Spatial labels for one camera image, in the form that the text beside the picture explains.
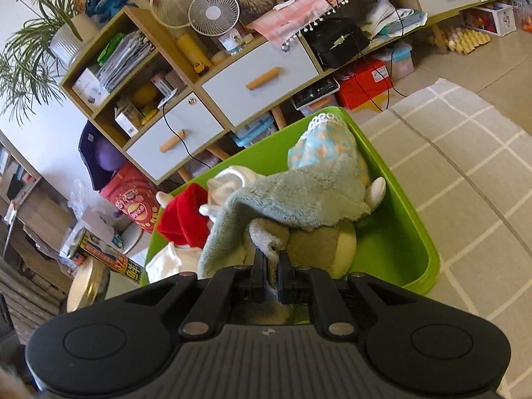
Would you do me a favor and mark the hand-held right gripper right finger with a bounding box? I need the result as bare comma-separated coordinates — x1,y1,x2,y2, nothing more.
278,249,406,337

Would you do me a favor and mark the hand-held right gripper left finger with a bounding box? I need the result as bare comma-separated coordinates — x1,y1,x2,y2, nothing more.
137,249,268,337

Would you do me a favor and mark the light blue towel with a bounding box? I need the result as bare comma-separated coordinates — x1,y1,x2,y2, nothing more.
197,159,372,289

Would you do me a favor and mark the white cloth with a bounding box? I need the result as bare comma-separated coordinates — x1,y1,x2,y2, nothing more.
145,243,204,285

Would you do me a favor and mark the red white santa plush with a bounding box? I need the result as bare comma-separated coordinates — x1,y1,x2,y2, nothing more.
156,184,212,250

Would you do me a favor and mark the white sock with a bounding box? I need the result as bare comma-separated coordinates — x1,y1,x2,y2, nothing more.
205,165,260,217

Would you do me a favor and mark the green plastic bin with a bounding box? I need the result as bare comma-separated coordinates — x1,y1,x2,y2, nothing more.
139,106,441,298

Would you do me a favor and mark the blue dotted cloth lace trim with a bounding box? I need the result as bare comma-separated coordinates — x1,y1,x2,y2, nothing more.
288,112,372,188

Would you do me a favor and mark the white round stand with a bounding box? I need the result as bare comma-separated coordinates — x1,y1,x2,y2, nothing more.
122,220,156,258

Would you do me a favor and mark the clear storage box blue lid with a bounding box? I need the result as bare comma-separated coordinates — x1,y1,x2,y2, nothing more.
233,116,277,148

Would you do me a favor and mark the red printed bag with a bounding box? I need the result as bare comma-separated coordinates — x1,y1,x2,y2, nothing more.
100,164,163,233

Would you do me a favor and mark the printed tin can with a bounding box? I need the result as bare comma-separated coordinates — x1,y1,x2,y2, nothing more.
60,228,144,285

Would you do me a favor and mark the clear jar gold lid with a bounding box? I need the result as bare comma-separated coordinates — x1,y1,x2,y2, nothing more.
66,255,112,313

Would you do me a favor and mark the black bag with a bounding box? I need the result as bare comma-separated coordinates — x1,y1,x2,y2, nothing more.
310,17,370,69

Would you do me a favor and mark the wooden shelf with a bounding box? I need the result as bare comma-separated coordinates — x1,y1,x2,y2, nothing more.
0,133,79,258

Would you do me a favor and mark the small white box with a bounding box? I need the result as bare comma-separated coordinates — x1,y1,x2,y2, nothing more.
72,66,111,106

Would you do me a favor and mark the stack of papers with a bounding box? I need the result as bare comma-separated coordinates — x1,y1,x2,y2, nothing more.
97,29,159,92

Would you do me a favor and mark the pink cloth pompom trim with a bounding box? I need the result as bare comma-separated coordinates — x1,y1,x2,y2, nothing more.
249,0,443,46

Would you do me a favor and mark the small white fan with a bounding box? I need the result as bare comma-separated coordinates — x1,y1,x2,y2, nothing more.
188,0,241,36

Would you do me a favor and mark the pile of folded cloths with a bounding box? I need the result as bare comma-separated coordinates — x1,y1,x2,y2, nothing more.
361,0,429,38

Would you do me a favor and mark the long wooden cabinet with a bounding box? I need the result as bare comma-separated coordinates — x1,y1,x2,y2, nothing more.
58,0,516,184

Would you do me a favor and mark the yellow egg tray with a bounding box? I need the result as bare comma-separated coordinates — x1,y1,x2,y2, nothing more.
428,25,491,55

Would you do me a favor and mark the green plant white pot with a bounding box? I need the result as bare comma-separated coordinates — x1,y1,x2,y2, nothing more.
0,0,100,125

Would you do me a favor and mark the blue plush dragon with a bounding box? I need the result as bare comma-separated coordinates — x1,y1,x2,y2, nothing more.
85,0,138,21

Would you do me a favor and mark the white box red print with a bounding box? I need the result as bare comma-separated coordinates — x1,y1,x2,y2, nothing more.
459,2,518,36

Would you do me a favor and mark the white wire fan grille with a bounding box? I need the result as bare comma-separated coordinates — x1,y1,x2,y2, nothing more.
150,0,194,30

